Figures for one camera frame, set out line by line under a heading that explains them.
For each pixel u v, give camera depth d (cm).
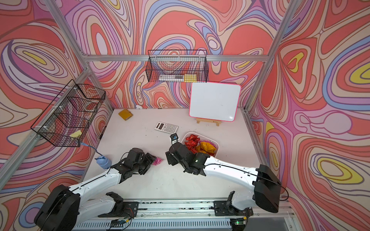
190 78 82
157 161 85
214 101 102
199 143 96
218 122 105
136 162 68
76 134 72
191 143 90
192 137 93
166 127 107
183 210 75
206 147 89
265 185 40
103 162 83
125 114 116
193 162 55
